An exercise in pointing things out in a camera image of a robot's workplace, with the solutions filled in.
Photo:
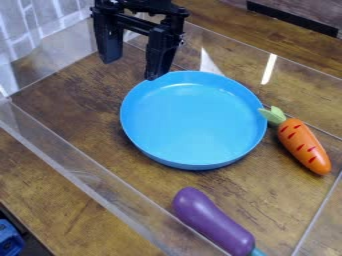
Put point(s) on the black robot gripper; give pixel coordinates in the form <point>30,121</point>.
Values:
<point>115,15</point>

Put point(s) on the blue round tray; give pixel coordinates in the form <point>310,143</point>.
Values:
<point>192,120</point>

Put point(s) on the orange toy carrot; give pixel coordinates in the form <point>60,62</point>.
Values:
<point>298,140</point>

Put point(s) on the purple toy eggplant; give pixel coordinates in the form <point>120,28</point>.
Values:
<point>201,215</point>

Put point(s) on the blue object at corner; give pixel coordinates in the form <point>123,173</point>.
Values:
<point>10,240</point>

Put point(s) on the clear acrylic enclosure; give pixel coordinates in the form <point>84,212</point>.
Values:
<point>92,197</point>

